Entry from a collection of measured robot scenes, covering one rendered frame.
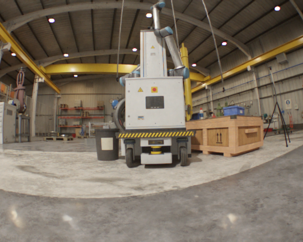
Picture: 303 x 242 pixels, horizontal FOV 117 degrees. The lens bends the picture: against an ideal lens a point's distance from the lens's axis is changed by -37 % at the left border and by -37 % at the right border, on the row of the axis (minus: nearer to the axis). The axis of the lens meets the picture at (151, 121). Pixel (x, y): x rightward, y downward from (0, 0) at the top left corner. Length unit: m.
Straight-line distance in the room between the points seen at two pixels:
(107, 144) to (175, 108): 0.84
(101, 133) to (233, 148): 1.47
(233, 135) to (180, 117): 0.66
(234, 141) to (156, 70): 1.27
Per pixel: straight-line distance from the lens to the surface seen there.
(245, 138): 1.92
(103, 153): 1.72
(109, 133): 1.68
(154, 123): 1.34
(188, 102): 6.07
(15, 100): 5.78
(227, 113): 1.91
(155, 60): 2.00
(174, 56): 1.96
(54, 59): 15.18
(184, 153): 1.29
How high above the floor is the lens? 0.32
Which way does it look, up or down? 4 degrees up
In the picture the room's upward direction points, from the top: 2 degrees counter-clockwise
